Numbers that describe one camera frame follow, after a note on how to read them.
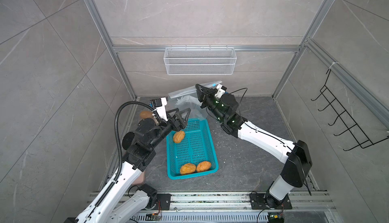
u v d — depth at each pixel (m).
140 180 0.78
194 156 0.88
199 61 1.00
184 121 0.56
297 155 0.45
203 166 0.79
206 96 0.62
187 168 0.80
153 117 0.54
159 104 0.54
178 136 0.92
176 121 0.54
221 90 0.67
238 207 0.73
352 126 0.63
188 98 0.79
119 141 0.44
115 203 0.42
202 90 0.66
